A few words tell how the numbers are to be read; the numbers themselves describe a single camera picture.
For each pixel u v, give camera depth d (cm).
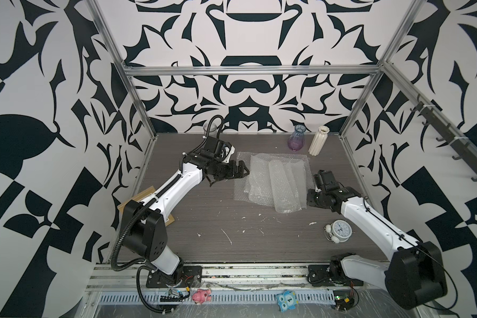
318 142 102
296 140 108
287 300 69
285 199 85
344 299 71
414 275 40
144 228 43
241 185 97
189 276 73
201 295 69
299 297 71
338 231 81
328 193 63
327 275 74
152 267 57
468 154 56
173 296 73
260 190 96
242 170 74
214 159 64
